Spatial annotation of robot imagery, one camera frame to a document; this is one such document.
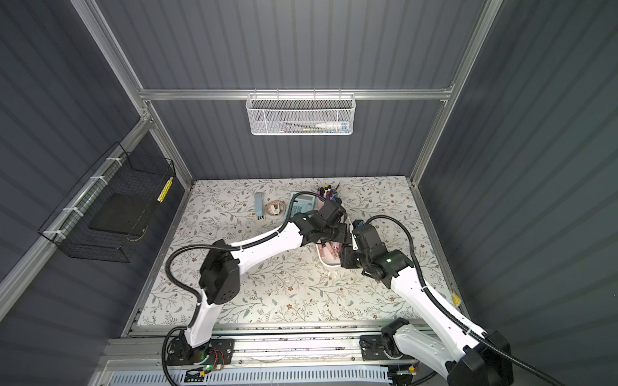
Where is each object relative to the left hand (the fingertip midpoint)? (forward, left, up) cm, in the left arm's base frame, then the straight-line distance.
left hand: (350, 235), depth 84 cm
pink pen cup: (+22, +6, -1) cm, 23 cm away
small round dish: (+23, +31, -13) cm, 40 cm away
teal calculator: (+25, +18, -12) cm, 33 cm away
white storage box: (+1, +7, -14) cm, 16 cm away
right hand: (-7, +1, 0) cm, 7 cm away
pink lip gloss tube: (+2, +4, -11) cm, 12 cm away
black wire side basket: (-2, +76, +14) cm, 78 cm away
